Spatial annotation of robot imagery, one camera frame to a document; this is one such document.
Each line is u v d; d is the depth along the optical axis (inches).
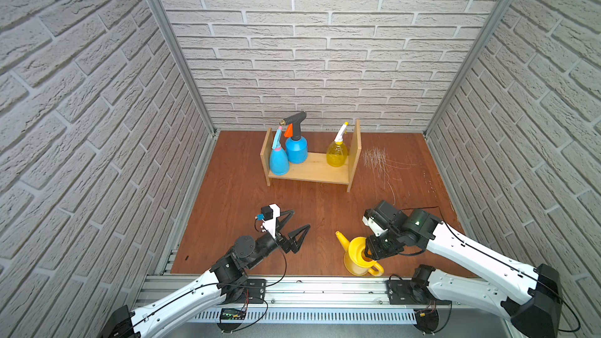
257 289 29.1
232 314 28.3
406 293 29.6
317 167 38.8
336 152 36.3
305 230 26.4
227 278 23.1
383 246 25.0
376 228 24.7
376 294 29.8
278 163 34.9
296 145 36.3
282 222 29.2
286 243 24.9
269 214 24.7
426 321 27.4
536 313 14.9
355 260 27.5
